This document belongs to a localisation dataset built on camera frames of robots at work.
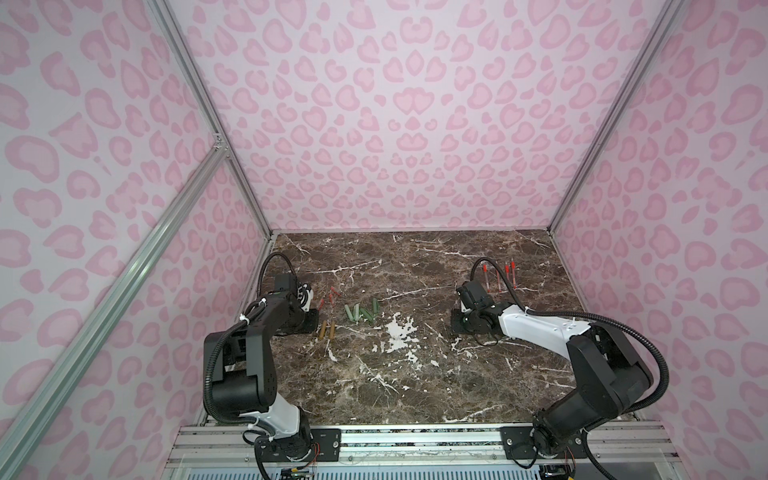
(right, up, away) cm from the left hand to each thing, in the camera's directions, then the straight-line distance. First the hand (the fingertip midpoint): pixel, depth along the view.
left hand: (311, 321), depth 92 cm
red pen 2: (+62, +12, +11) cm, 64 cm away
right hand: (+44, 0, -1) cm, 44 cm away
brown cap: (+4, -3, 0) cm, 5 cm away
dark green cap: (+19, +4, +5) cm, 20 cm away
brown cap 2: (+6, -3, 0) cm, 7 cm away
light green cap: (+13, +2, +5) cm, 14 cm away
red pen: (+58, +14, +15) cm, 62 cm away
